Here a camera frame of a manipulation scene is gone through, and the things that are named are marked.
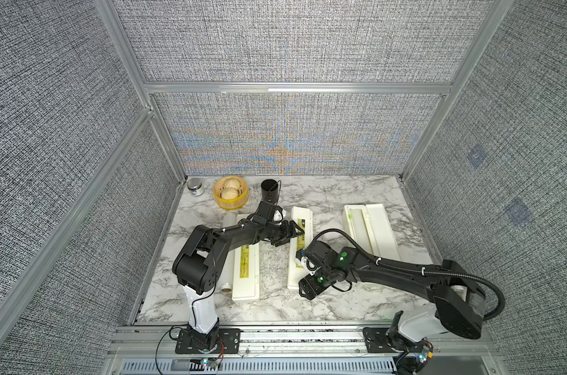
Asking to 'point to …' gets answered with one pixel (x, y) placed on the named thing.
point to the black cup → (269, 191)
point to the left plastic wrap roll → (226, 280)
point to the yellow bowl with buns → (230, 192)
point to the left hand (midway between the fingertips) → (303, 235)
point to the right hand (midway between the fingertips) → (306, 282)
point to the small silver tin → (195, 185)
